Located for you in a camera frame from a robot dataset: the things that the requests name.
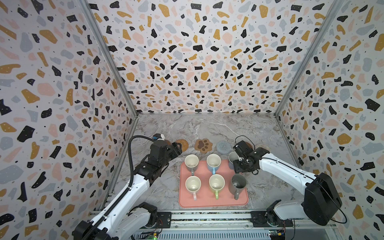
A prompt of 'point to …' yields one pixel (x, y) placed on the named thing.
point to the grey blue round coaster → (223, 147)
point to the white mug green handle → (216, 183)
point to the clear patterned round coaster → (262, 146)
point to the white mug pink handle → (193, 183)
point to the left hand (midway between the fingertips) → (177, 144)
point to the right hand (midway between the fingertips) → (236, 165)
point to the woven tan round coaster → (185, 144)
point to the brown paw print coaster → (204, 145)
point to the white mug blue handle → (213, 161)
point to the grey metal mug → (238, 184)
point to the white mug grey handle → (191, 161)
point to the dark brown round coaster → (249, 145)
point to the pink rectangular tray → (204, 189)
